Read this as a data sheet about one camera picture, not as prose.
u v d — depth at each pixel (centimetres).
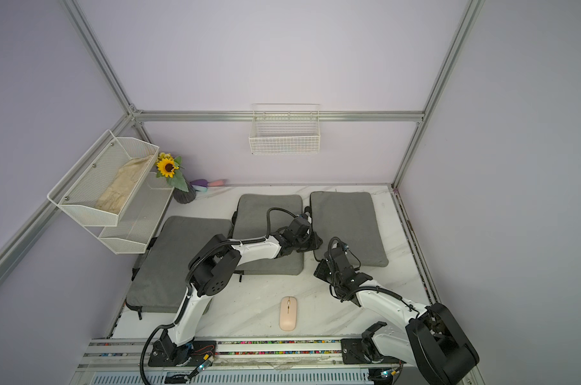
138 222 93
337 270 67
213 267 56
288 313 80
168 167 95
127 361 73
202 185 118
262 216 105
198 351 73
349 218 107
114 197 76
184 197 111
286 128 95
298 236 79
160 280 85
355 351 73
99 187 78
